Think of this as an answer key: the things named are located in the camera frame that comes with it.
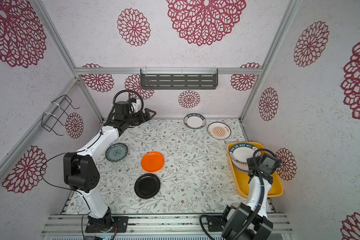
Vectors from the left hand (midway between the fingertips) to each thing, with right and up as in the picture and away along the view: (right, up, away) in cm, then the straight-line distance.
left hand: (151, 117), depth 87 cm
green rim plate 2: (+29, 0, +33) cm, 44 cm away
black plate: (-3, -41, +1) cm, 41 cm away
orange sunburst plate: (+47, -8, +26) cm, 54 cm away
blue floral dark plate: (-26, -23, +13) cm, 37 cm away
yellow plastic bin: (+53, -36, -1) cm, 64 cm away
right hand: (+57, -23, -6) cm, 62 cm away
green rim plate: (+53, -22, +2) cm, 57 cm away
